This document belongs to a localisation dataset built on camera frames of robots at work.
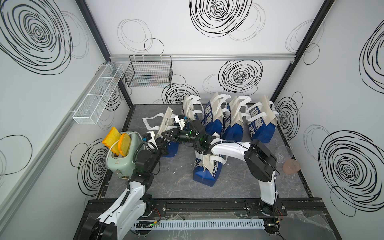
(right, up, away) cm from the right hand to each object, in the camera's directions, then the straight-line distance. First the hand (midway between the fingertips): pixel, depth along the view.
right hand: (161, 134), depth 72 cm
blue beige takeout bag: (0, +5, +5) cm, 6 cm away
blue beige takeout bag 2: (+15, +14, +21) cm, 30 cm away
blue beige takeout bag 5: (+56, +7, +14) cm, 59 cm away
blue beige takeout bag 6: (+22, -14, -7) cm, 27 cm away
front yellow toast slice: (-20, -5, +3) cm, 20 cm away
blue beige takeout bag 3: (+28, +10, +16) cm, 34 cm away
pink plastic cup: (+72, -20, +13) cm, 76 cm away
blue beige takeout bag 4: (+38, +9, +11) cm, 41 cm away
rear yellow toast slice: (-26, -2, +4) cm, 27 cm away
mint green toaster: (-19, -16, 0) cm, 25 cm away
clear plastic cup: (+72, -14, +20) cm, 76 cm away
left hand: (+2, -2, +6) cm, 6 cm away
